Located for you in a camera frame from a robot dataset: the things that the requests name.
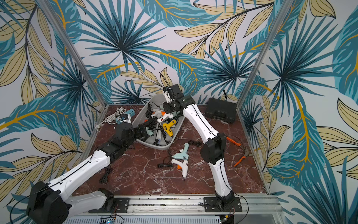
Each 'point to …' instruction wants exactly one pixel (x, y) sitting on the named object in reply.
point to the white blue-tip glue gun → (159, 136)
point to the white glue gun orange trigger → (182, 165)
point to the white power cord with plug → (111, 119)
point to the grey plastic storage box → (162, 128)
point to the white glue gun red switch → (168, 115)
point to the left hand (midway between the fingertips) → (139, 128)
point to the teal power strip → (120, 118)
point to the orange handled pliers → (247, 153)
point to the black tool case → (221, 109)
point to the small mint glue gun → (184, 155)
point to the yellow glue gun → (166, 127)
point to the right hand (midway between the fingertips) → (167, 105)
